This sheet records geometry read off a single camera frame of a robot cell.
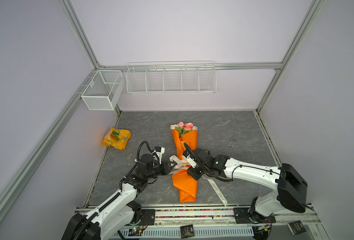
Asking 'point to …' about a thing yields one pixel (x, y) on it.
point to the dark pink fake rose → (188, 126)
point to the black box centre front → (187, 231)
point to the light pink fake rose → (181, 124)
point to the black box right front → (296, 227)
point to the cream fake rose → (173, 127)
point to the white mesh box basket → (103, 90)
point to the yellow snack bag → (118, 138)
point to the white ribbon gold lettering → (180, 163)
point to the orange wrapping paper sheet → (187, 186)
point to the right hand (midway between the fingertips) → (190, 171)
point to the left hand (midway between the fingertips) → (176, 166)
